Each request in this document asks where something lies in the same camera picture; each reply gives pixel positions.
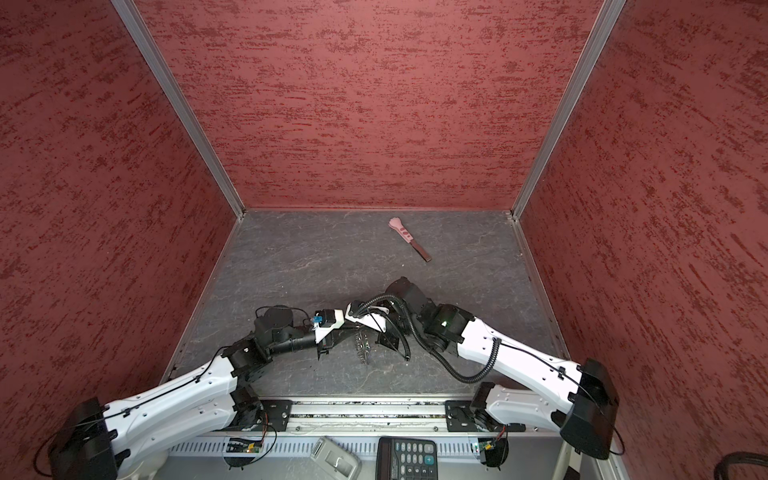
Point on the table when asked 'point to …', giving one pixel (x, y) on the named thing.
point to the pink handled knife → (396, 223)
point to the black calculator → (406, 458)
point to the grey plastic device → (337, 462)
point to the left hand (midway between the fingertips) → (356, 331)
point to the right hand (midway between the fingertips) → (364, 332)
